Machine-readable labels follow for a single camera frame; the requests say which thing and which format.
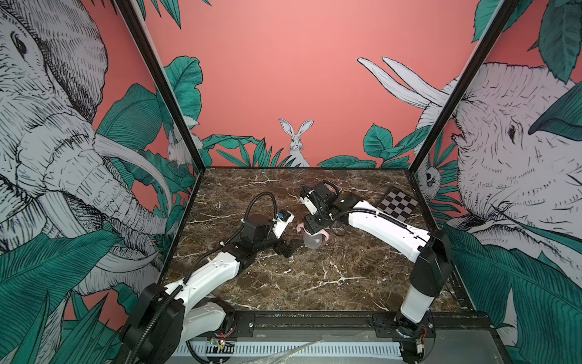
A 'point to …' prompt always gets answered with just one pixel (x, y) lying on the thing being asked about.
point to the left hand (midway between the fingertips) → (294, 230)
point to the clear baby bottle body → (312, 241)
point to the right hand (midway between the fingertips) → (310, 219)
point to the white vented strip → (381, 349)
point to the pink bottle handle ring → (320, 231)
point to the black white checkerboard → (398, 205)
